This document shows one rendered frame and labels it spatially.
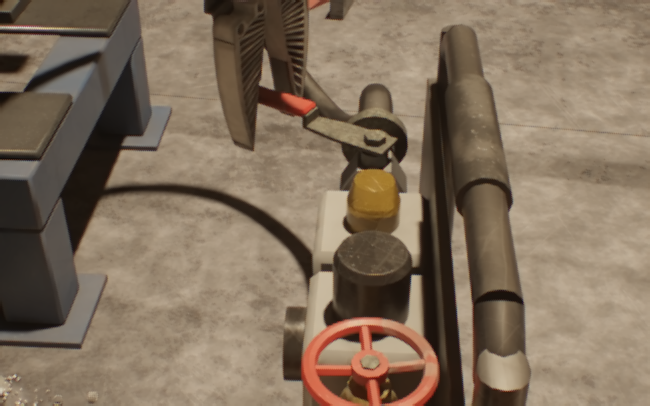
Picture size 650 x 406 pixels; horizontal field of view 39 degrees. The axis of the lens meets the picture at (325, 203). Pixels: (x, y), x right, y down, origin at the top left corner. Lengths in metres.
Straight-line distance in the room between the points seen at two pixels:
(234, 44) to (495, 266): 0.32
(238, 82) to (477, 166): 0.25
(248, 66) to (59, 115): 0.55
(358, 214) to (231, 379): 0.58
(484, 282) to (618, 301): 0.90
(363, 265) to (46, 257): 0.72
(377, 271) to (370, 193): 0.10
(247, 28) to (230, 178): 0.84
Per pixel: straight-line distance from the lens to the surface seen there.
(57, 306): 1.25
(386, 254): 0.55
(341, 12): 2.06
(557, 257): 1.40
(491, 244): 0.47
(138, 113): 1.62
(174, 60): 1.91
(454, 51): 0.65
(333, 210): 0.66
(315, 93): 1.23
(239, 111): 0.72
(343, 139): 0.72
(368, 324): 0.51
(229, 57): 0.70
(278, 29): 0.75
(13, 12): 1.50
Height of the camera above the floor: 0.85
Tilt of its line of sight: 36 degrees down
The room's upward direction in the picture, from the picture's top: straight up
